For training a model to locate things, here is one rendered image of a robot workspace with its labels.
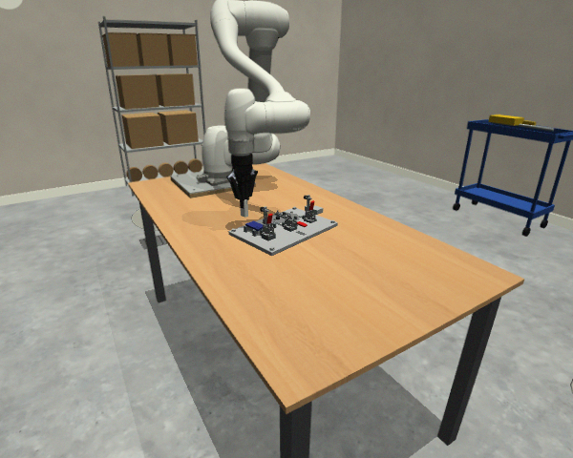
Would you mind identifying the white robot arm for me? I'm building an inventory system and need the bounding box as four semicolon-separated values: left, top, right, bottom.
196;0;310;186

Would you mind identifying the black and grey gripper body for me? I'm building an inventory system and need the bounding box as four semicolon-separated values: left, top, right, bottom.
231;154;253;180

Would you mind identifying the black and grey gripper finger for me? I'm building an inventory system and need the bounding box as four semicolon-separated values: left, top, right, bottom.
226;170;246;218
244;169;258;217

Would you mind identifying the blue rectangular plate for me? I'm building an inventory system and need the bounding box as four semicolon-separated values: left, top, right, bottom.
245;220;263;235

